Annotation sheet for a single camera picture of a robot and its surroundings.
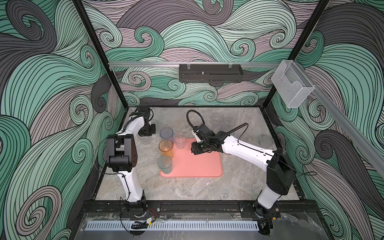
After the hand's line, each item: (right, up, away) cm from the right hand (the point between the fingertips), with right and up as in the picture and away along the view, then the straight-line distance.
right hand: (192, 150), depth 83 cm
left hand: (-28, +9, +12) cm, 31 cm away
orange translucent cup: (-18, 0, +14) cm, 23 cm away
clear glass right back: (+28, +15, +26) cm, 42 cm away
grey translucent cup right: (+50, +3, +15) cm, 52 cm away
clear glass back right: (+19, +17, +27) cm, 37 cm away
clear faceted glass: (-8, +4, +15) cm, 17 cm away
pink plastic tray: (-4, -10, +6) cm, 12 cm away
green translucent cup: (-17, -9, +6) cm, 20 cm away
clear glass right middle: (+40, +4, +18) cm, 44 cm away
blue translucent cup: (-16, +9, +7) cm, 20 cm away
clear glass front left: (-31, +4, +15) cm, 35 cm away
